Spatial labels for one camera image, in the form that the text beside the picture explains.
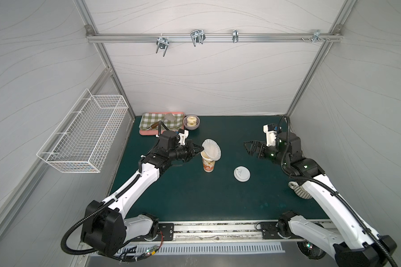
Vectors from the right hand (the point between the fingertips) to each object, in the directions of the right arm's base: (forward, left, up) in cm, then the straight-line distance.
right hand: (251, 143), depth 73 cm
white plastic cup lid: (-2, +1, -26) cm, 26 cm away
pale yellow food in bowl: (+32, +32, -20) cm, 50 cm away
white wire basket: (-6, +72, +6) cm, 72 cm away
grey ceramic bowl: (+29, +34, -24) cm, 50 cm away
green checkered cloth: (+37, +64, -25) cm, 78 cm away
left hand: (-2, +21, -2) cm, 21 cm away
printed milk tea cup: (-2, +19, -17) cm, 26 cm away
